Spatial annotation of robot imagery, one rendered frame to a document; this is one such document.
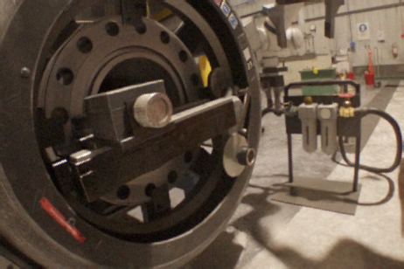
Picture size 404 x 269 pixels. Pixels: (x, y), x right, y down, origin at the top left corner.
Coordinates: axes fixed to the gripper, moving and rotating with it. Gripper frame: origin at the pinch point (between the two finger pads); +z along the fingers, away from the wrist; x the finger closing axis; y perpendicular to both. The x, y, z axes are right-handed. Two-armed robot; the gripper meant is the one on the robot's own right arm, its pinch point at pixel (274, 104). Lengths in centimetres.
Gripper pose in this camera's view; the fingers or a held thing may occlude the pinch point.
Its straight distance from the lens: 114.8
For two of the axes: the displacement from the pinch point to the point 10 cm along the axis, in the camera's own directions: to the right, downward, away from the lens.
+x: 3.5, 1.7, -9.2
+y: -9.2, 2.2, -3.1
